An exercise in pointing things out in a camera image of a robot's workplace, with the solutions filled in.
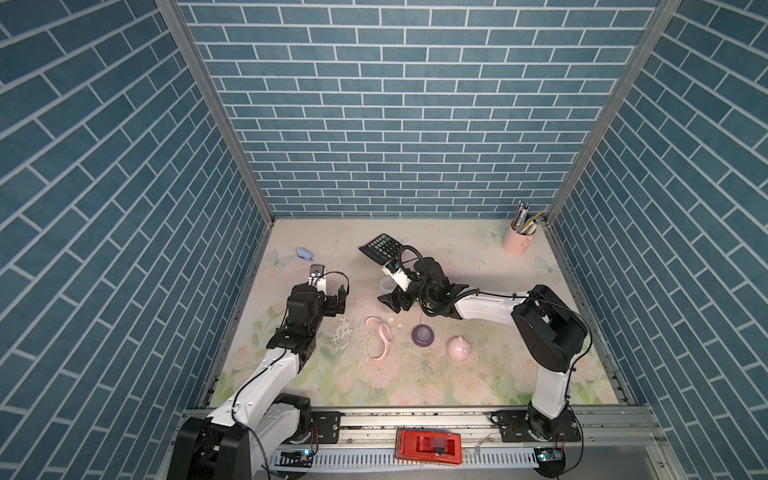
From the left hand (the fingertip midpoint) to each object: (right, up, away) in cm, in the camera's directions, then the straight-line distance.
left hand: (334, 284), depth 85 cm
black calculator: (+13, +10, +23) cm, 28 cm away
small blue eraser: (-16, +8, +23) cm, 29 cm away
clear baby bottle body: (+16, 0, +1) cm, 16 cm away
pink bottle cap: (+36, -18, -1) cm, 40 cm away
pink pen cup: (+60, +12, +21) cm, 65 cm away
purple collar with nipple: (+26, -16, +3) cm, 30 cm away
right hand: (+16, -2, +5) cm, 17 cm away
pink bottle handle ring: (+15, -15, +3) cm, 22 cm away
